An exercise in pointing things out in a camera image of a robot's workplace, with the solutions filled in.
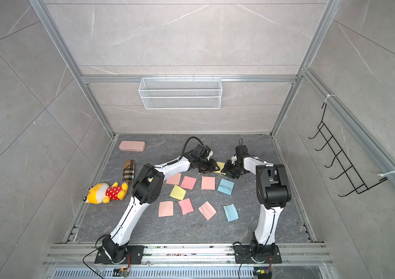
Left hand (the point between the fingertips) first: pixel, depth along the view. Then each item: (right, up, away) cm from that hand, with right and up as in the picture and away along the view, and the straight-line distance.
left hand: (221, 167), depth 99 cm
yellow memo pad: (+1, 0, +4) cm, 4 cm away
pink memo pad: (-19, -8, -3) cm, 21 cm away
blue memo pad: (+2, -10, -6) cm, 12 cm away
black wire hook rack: (+45, -1, -37) cm, 58 cm away
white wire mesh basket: (-24, +44, +2) cm, 50 cm away
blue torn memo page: (+3, -21, -14) cm, 25 cm away
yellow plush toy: (-62, -11, -13) cm, 64 cm away
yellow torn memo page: (-24, -13, -6) cm, 28 cm away
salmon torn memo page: (-8, -21, -13) cm, 26 cm away
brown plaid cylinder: (-53, -2, -1) cm, 53 cm away
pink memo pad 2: (-8, -9, -3) cm, 12 cm away
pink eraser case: (-57, +13, +13) cm, 60 cm away
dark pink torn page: (-20, -19, -11) cm, 29 cm away
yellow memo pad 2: (-31, -1, -32) cm, 45 cm away
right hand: (+2, -3, +1) cm, 4 cm away
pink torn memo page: (-30, -20, -11) cm, 38 cm away
